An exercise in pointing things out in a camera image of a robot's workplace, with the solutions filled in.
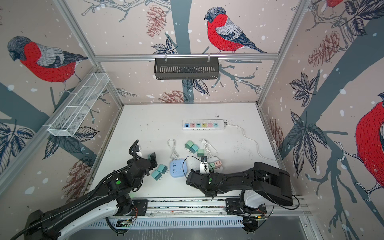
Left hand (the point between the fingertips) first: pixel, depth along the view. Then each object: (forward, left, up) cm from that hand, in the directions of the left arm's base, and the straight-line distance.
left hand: (147, 156), depth 79 cm
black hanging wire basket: (+61, -19, +15) cm, 66 cm away
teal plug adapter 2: (-3, -7, -11) cm, 13 cm away
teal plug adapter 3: (-7, -4, -9) cm, 12 cm away
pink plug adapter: (-3, -38, -5) cm, 39 cm away
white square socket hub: (-7, -30, 0) cm, 31 cm away
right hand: (-6, -27, -13) cm, 31 cm away
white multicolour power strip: (+28, -32, -9) cm, 43 cm away
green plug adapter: (+12, -21, -11) cm, 27 cm away
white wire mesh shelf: (+19, +37, +18) cm, 45 cm away
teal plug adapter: (-3, -2, +6) cm, 7 cm away
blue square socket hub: (-3, -16, -10) cm, 19 cm away
